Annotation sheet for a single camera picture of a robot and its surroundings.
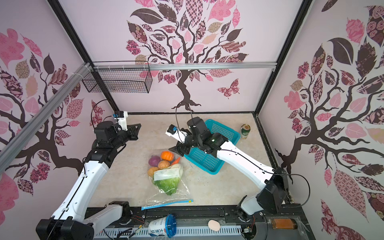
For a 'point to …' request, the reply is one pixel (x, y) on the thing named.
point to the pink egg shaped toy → (214, 225)
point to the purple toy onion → (154, 160)
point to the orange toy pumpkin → (167, 155)
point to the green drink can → (245, 129)
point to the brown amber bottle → (284, 223)
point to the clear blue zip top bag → (156, 197)
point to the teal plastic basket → (207, 161)
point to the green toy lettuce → (167, 180)
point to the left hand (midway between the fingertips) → (141, 126)
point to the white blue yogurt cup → (164, 226)
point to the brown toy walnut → (163, 164)
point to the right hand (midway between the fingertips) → (173, 139)
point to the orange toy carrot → (176, 161)
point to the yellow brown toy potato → (150, 172)
